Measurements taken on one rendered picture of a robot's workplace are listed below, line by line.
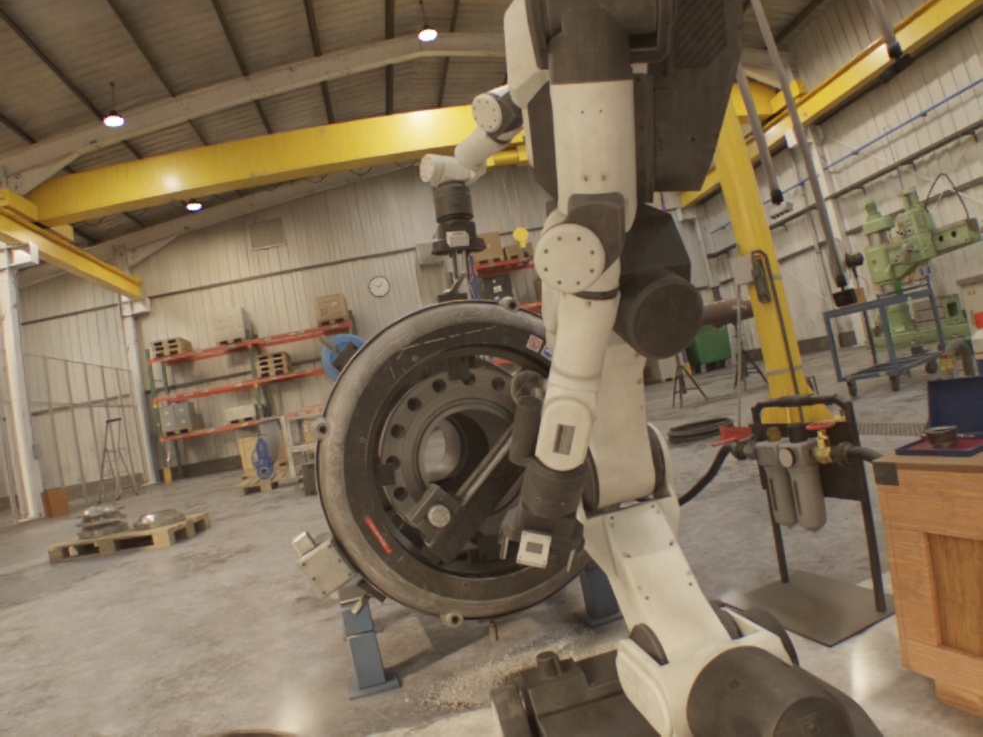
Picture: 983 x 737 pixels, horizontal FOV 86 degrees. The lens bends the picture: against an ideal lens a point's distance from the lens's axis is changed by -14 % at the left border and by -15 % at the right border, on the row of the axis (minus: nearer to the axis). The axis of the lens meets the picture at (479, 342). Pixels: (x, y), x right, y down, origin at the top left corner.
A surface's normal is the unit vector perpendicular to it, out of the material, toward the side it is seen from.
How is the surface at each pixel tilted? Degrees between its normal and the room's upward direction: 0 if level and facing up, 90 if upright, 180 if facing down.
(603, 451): 92
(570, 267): 117
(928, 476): 90
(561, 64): 104
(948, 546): 90
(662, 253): 75
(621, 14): 149
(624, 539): 50
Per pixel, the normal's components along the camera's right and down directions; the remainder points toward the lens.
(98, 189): 0.14, -0.11
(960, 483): -0.95, 0.17
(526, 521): -0.20, 0.43
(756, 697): -0.64, -0.76
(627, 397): 0.19, 0.16
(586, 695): -0.04, -0.77
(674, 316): 0.22, 0.39
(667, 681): 0.01, -0.61
